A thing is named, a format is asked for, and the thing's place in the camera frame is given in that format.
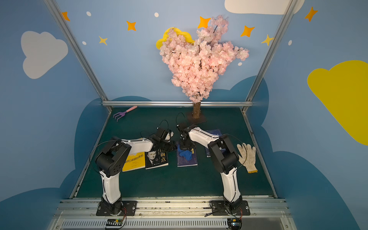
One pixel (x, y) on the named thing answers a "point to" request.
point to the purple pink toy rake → (120, 114)
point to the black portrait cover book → (155, 158)
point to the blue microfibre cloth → (185, 153)
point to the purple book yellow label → (182, 162)
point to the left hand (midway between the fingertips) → (178, 146)
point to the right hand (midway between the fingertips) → (186, 148)
